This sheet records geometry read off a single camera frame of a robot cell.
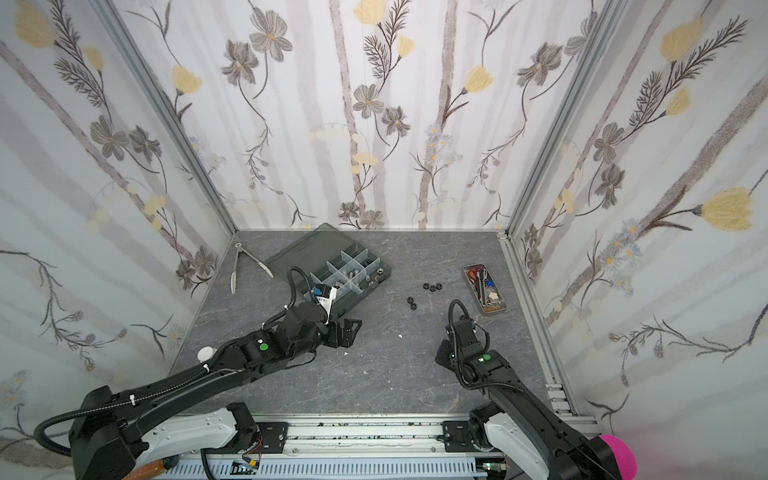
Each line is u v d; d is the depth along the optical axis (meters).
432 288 1.04
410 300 1.01
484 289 1.01
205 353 0.78
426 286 1.04
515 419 0.56
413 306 0.99
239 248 1.14
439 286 1.04
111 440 0.38
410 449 0.73
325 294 0.68
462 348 0.65
